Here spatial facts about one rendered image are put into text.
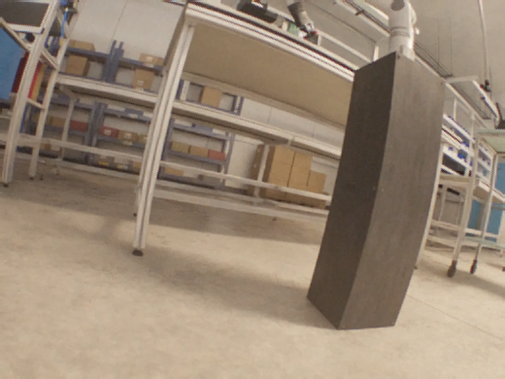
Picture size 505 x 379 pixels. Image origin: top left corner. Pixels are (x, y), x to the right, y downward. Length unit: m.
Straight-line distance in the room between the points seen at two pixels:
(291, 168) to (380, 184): 4.22
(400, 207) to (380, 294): 0.27
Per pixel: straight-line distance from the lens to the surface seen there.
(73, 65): 5.15
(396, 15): 1.16
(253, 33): 1.15
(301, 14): 1.40
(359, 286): 0.84
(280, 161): 4.84
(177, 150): 4.84
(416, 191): 0.90
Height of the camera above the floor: 0.38
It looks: 2 degrees down
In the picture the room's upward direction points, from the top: 12 degrees clockwise
